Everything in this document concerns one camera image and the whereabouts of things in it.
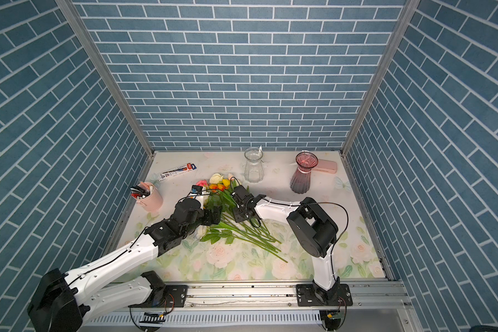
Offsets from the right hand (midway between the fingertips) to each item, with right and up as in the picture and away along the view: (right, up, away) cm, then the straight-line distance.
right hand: (239, 214), depth 94 cm
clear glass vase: (+6, +20, +7) cm, 22 cm away
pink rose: (-19, +14, +5) cm, 24 cm away
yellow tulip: (-7, +14, +8) cm, 18 cm away
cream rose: (-13, +16, +10) cm, 23 cm away
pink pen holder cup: (-40, +9, -6) cm, 41 cm away
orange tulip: (-12, +12, +5) cm, 18 cm away
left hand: (-7, +6, -13) cm, 16 cm away
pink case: (+46, +22, +19) cm, 55 cm away
